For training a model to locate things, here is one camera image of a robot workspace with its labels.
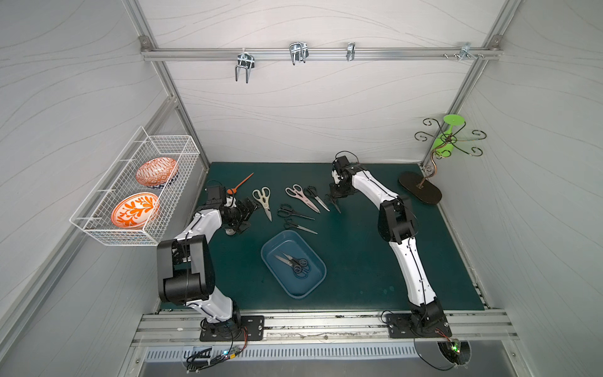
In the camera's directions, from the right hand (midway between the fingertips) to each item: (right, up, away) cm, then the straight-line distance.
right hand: (337, 191), depth 108 cm
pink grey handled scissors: (-19, 0, +3) cm, 20 cm away
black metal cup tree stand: (+40, +4, +9) cm, 41 cm away
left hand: (-34, -8, -17) cm, 38 cm away
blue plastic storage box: (-19, -21, -17) cm, 33 cm away
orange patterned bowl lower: (-61, -4, -44) cm, 76 cm away
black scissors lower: (-21, -14, -9) cm, 27 cm away
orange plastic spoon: (-48, 0, +1) cm, 48 cm away
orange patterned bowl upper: (-61, +7, -35) cm, 71 cm away
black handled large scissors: (-18, -27, -22) cm, 39 cm away
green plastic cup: (+38, +18, -20) cm, 47 cm away
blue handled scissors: (-15, -29, -24) cm, 40 cm away
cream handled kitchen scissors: (-35, -2, 0) cm, 35 cm away
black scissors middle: (-23, -9, -5) cm, 25 cm away
